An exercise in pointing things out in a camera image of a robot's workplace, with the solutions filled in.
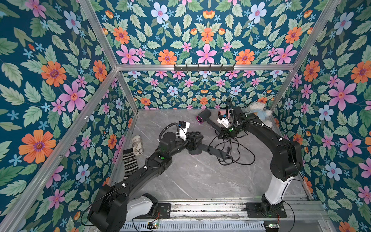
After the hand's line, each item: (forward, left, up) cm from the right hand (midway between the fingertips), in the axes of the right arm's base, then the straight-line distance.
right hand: (223, 134), depth 88 cm
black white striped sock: (-15, +58, -13) cm, 61 cm away
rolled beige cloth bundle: (-3, +56, -10) cm, 57 cm away
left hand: (-9, +14, +11) cm, 20 cm away
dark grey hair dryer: (-17, +16, +12) cm, 26 cm away
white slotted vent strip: (-45, +15, -19) cm, 52 cm away
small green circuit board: (-46, +38, -17) cm, 62 cm away
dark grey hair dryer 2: (+21, +12, -9) cm, 26 cm away
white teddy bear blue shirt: (+30, -30, -6) cm, 43 cm away
